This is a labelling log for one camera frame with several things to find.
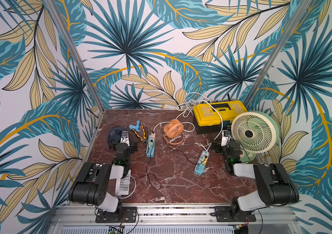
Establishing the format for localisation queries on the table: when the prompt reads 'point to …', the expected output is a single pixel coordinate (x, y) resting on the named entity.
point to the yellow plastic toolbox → (207, 119)
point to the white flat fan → (122, 185)
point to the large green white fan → (255, 131)
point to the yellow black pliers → (141, 139)
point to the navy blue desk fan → (114, 136)
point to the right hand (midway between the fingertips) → (220, 138)
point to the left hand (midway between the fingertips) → (126, 140)
